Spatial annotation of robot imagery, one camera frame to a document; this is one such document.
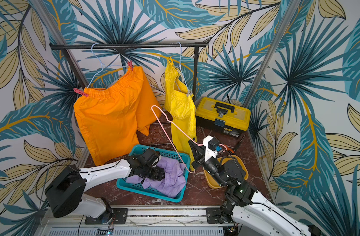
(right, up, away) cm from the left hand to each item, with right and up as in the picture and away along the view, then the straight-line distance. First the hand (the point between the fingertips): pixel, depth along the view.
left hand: (158, 176), depth 83 cm
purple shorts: (+9, -1, -7) cm, 11 cm away
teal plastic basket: (-12, -6, 0) cm, 13 cm away
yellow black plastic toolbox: (+39, +34, +9) cm, 52 cm away
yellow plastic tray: (+30, -2, -1) cm, 30 cm away
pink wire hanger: (+12, +28, +6) cm, 31 cm away
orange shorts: (-23, +32, -8) cm, 41 cm away
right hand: (+17, +23, -25) cm, 37 cm away
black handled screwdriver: (+52, +17, +16) cm, 57 cm away
